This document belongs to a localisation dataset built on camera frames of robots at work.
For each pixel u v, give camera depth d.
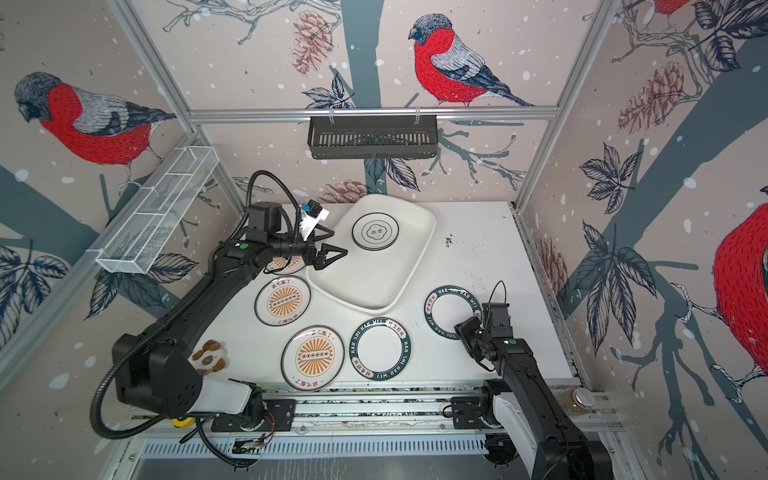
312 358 0.83
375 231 1.11
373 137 1.06
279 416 0.73
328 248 0.68
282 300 0.95
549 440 0.42
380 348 0.84
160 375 0.41
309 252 0.67
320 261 0.68
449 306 0.93
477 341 0.73
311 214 0.67
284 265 0.69
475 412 0.73
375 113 0.93
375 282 1.00
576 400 0.67
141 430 0.42
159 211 0.78
